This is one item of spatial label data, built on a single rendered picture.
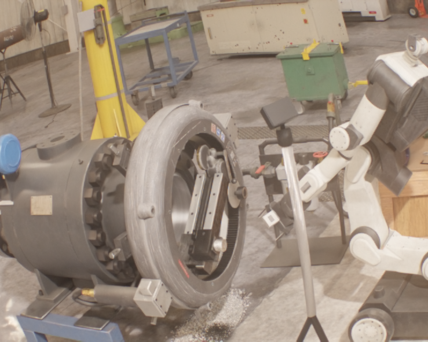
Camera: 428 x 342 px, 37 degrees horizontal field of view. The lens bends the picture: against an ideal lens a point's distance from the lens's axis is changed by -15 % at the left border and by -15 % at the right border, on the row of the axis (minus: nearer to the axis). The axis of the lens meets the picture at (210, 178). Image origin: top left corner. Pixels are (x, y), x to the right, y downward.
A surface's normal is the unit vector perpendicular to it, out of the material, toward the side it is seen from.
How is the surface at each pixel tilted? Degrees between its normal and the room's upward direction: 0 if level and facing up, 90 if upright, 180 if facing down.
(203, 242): 38
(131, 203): 64
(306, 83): 90
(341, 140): 84
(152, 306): 113
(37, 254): 106
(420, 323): 90
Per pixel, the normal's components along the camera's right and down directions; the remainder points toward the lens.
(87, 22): 0.26, 0.26
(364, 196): -0.33, 0.73
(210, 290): 0.90, -0.05
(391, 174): -0.53, 0.37
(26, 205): -0.45, -0.12
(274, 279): -0.21, -0.93
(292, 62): -0.33, 0.37
